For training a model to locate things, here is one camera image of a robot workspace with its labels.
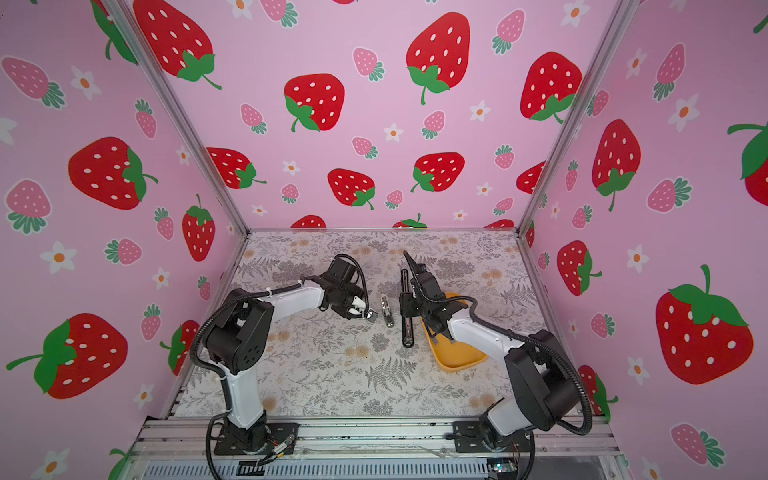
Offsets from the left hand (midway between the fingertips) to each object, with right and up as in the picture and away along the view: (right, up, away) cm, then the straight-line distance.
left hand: (360, 294), depth 99 cm
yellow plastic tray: (+28, -17, -13) cm, 35 cm away
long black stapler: (+16, -12, -10) cm, 22 cm away
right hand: (+15, +1, -9) cm, 18 cm away
